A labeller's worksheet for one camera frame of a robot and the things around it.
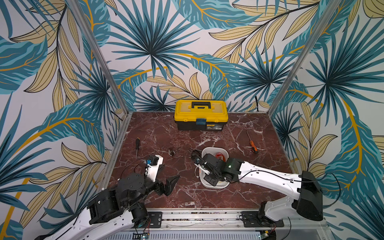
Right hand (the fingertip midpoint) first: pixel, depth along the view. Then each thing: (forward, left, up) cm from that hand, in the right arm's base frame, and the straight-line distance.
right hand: (208, 172), depth 78 cm
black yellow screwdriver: (+26, +44, -8) cm, 52 cm away
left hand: (-6, +17, +14) cm, 23 cm away
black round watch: (+15, +5, -10) cm, 19 cm away
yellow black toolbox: (+37, +1, +5) cm, 37 cm away
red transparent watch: (+14, -10, -8) cm, 18 cm away
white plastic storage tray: (+16, -5, -5) cm, 18 cm away
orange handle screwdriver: (+21, -33, -9) cm, 40 cm away
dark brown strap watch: (+16, +21, -6) cm, 27 cm away
